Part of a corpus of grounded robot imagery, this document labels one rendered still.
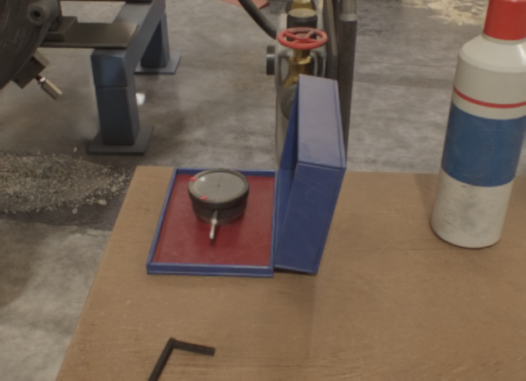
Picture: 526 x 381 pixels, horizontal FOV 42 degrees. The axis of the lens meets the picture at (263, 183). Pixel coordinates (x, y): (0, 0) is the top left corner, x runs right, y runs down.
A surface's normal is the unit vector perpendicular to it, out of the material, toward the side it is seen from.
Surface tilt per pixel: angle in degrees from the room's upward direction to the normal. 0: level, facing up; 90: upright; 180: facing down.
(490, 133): 90
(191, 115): 0
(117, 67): 90
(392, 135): 0
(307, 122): 9
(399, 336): 0
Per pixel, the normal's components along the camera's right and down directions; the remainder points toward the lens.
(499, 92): -0.21, 0.53
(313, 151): 0.16, -0.82
